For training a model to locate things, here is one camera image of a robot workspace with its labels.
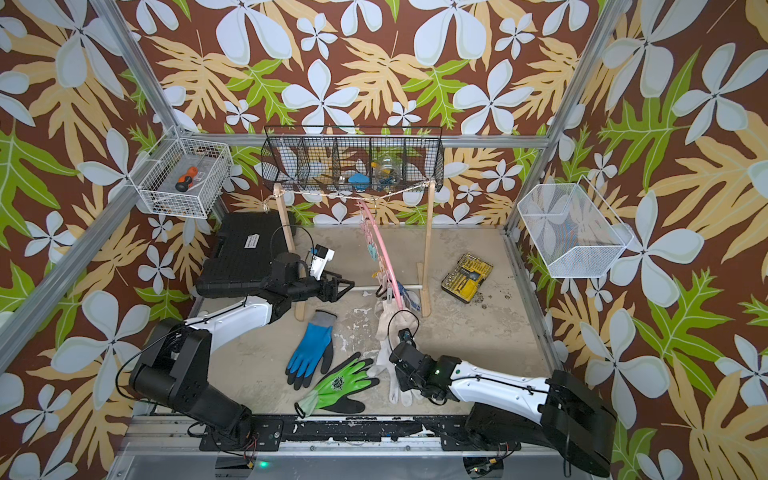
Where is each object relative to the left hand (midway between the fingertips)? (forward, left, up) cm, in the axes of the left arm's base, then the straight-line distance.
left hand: (348, 276), depth 86 cm
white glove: (-11, -13, -6) cm, 18 cm away
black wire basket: (+37, 0, +15) cm, 40 cm away
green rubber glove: (-28, +3, -15) cm, 32 cm away
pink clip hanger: (-3, -9, +14) cm, 17 cm away
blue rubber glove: (-17, +9, -13) cm, 23 cm away
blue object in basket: (+29, -3, +12) cm, 32 cm away
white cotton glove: (-20, -11, -16) cm, 28 cm away
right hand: (-22, -15, -15) cm, 31 cm away
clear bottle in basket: (+34, -12, +12) cm, 38 cm away
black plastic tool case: (+15, +39, -9) cm, 43 cm away
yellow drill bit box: (+8, -38, -13) cm, 41 cm away
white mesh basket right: (+8, -64, +11) cm, 66 cm away
